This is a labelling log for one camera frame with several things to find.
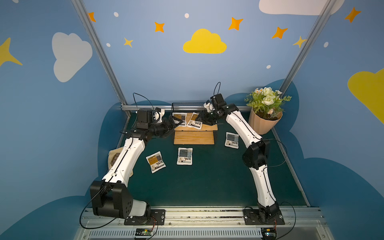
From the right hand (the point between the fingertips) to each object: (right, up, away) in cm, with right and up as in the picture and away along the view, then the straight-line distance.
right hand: (200, 119), depth 92 cm
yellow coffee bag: (-28, -27, +1) cm, 39 cm away
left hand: (-12, -3, -15) cm, 19 cm away
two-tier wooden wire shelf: (-6, -8, +17) cm, 20 cm away
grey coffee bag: (-10, -24, +4) cm, 26 cm away
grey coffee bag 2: (+23, -14, +9) cm, 28 cm away
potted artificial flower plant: (+43, +7, +3) cm, 44 cm away
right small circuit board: (+33, -58, -19) cm, 70 cm away
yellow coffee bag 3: (-4, -2, 0) cm, 5 cm away
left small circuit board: (-29, -57, -20) cm, 67 cm away
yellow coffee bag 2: (-11, +2, +4) cm, 12 cm away
